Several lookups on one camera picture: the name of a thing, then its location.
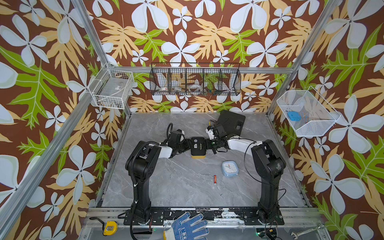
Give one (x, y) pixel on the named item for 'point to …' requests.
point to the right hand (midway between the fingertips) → (204, 143)
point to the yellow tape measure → (110, 228)
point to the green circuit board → (270, 232)
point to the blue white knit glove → (182, 229)
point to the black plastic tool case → (231, 122)
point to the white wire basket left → (112, 88)
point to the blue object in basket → (294, 116)
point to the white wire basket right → (317, 116)
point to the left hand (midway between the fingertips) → (193, 142)
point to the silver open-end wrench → (295, 234)
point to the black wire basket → (196, 79)
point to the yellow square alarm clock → (198, 147)
